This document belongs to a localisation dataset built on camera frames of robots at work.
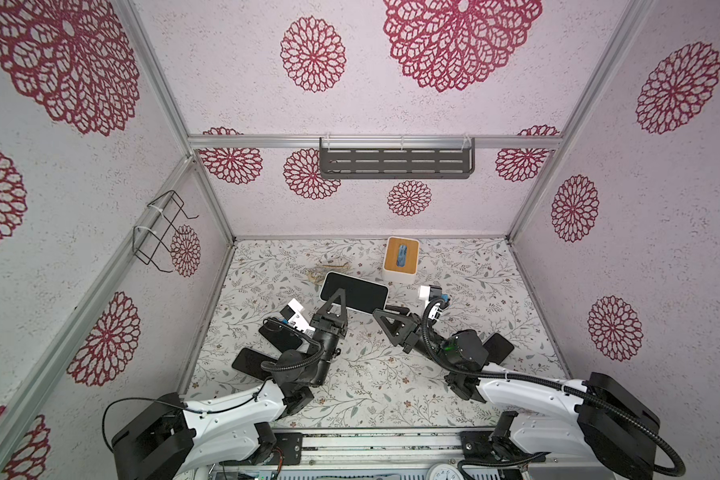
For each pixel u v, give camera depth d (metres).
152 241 0.75
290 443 0.75
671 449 0.37
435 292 0.61
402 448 0.76
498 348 0.87
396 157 0.94
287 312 0.65
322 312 0.63
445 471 0.68
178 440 0.41
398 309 0.66
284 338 0.65
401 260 1.07
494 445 0.66
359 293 0.65
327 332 0.62
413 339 0.58
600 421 0.42
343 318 0.63
